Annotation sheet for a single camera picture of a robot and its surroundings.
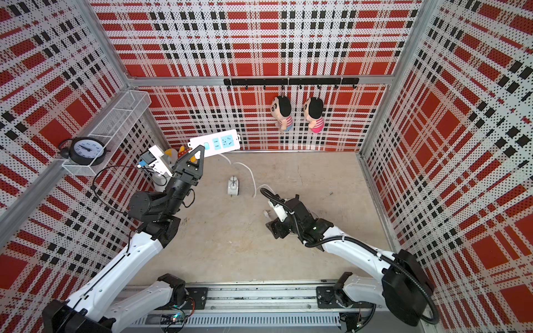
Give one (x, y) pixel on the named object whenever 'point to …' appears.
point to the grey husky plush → (160, 181)
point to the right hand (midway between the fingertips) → (279, 218)
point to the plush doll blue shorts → (281, 107)
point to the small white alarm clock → (233, 186)
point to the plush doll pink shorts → (313, 108)
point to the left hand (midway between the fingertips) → (208, 146)
